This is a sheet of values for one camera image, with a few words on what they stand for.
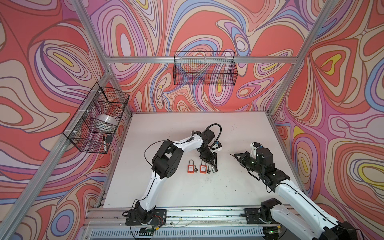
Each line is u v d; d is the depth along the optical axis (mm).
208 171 885
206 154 820
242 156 717
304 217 461
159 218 721
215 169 885
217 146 863
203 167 885
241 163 718
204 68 960
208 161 824
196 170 889
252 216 733
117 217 749
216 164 883
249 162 715
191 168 888
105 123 704
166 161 559
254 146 764
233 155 814
